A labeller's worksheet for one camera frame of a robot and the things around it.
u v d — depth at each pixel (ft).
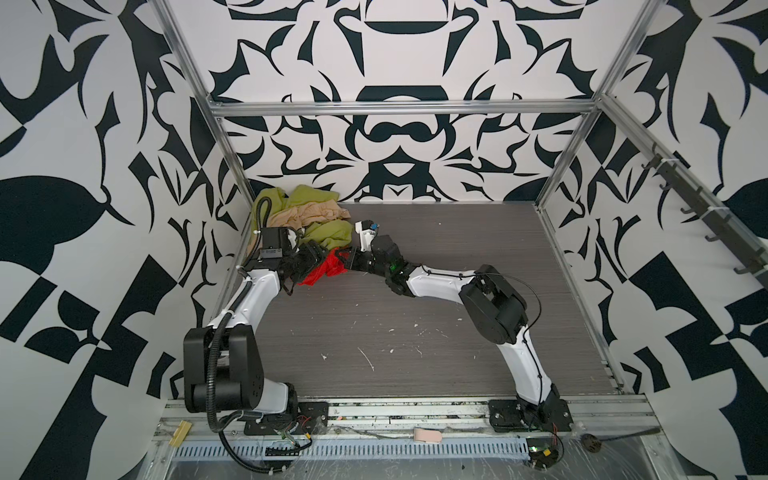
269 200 2.36
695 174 2.12
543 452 2.32
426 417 2.49
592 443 2.29
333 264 2.92
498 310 1.82
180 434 2.33
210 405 1.22
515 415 2.44
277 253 2.24
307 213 3.57
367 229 2.77
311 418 2.38
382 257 2.44
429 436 2.33
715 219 1.92
